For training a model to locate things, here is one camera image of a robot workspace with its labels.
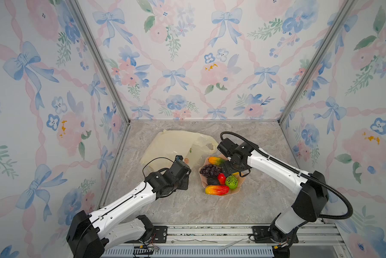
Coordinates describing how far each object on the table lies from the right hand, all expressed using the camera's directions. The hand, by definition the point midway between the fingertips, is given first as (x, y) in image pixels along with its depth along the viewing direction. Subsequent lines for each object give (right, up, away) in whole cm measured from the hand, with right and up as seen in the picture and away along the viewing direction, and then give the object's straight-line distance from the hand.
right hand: (234, 168), depth 82 cm
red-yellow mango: (-10, -11, -2) cm, 15 cm away
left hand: (-24, -5, -3) cm, 25 cm away
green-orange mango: (-8, +2, +8) cm, 11 cm away
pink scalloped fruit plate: (+4, -6, +5) cm, 9 cm away
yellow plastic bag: (-34, +12, +8) cm, 37 cm away
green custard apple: (-1, -7, 0) cm, 7 cm away
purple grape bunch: (-12, -2, +2) cm, 12 cm away
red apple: (-6, -7, +3) cm, 9 cm away
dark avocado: (-11, -7, +2) cm, 13 cm away
